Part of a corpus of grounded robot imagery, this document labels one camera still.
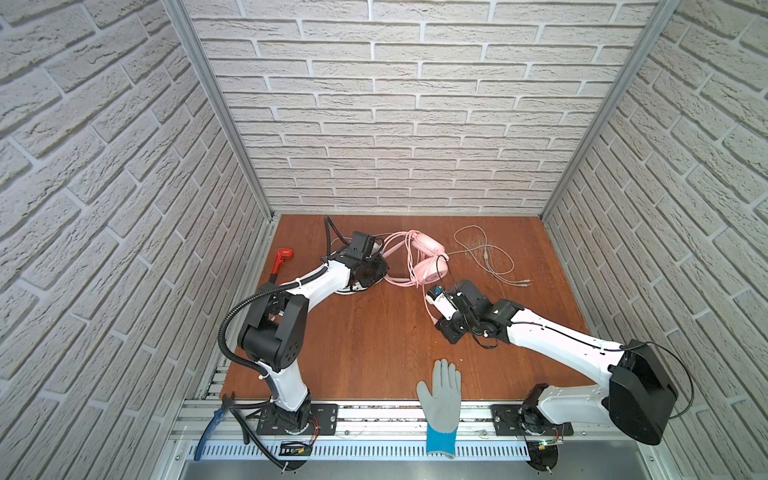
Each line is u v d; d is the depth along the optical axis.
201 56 0.77
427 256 0.80
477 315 0.63
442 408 0.75
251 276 1.06
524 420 0.66
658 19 0.70
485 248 1.10
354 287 0.93
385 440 0.74
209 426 0.72
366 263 0.79
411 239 0.87
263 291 0.48
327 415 0.74
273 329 0.47
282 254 1.06
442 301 0.74
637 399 0.40
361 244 0.74
